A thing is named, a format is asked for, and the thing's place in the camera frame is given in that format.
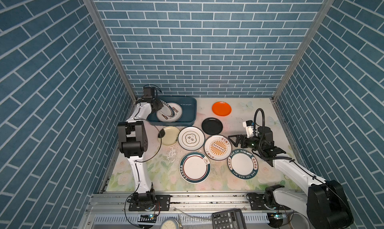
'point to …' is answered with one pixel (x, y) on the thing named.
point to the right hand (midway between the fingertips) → (232, 135)
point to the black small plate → (212, 125)
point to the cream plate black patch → (169, 135)
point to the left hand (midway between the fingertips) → (159, 104)
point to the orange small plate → (221, 108)
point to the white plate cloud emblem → (191, 138)
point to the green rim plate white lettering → (242, 164)
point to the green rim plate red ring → (195, 167)
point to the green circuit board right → (278, 215)
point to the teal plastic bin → (189, 117)
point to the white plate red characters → (170, 112)
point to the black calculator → (228, 219)
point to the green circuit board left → (151, 218)
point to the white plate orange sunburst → (217, 147)
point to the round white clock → (170, 223)
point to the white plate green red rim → (170, 112)
